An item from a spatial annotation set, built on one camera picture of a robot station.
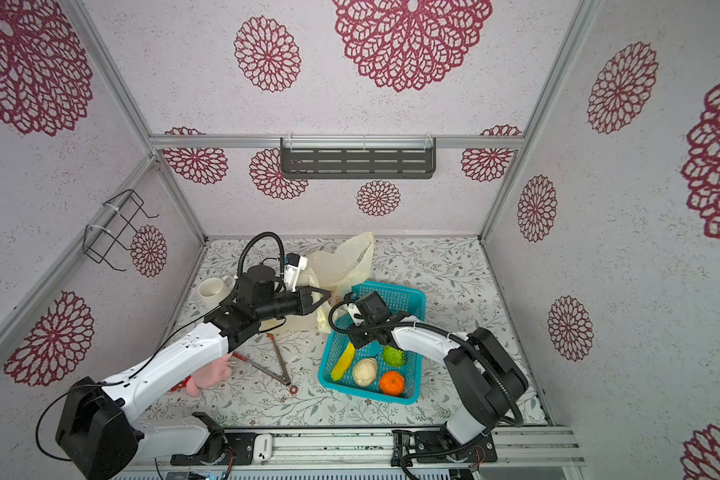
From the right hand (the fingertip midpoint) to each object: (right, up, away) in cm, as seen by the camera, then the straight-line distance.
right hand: (350, 328), depth 89 cm
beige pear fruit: (+4, -10, -8) cm, 14 cm away
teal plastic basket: (+10, -12, -2) cm, 16 cm away
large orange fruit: (+12, -13, -9) cm, 20 cm away
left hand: (-5, +10, -14) cm, 18 cm away
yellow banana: (-2, -9, -4) cm, 11 cm away
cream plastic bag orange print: (-5, +17, +6) cm, 18 cm away
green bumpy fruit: (+12, -7, -6) cm, 15 cm away
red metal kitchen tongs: (-18, -13, -6) cm, 23 cm away
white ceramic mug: (-48, +10, +14) cm, 51 cm away
